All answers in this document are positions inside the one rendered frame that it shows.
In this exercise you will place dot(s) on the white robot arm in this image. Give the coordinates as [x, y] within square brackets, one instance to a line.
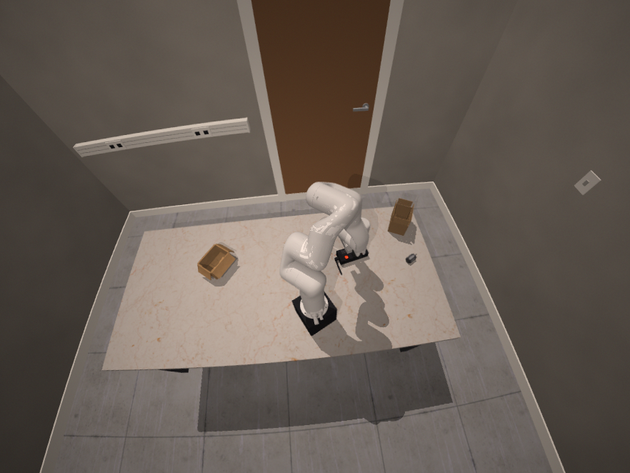
[302, 258]

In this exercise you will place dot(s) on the black power strip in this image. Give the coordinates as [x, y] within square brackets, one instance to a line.
[344, 258]

